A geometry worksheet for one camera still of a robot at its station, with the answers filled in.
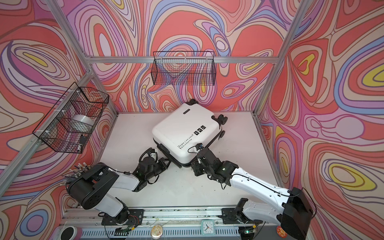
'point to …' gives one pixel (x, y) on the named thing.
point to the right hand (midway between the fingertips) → (195, 168)
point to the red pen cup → (77, 170)
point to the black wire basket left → (70, 124)
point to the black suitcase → (176, 133)
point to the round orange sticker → (281, 232)
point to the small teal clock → (207, 227)
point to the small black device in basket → (83, 139)
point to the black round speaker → (69, 233)
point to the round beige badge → (156, 231)
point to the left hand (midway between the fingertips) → (174, 159)
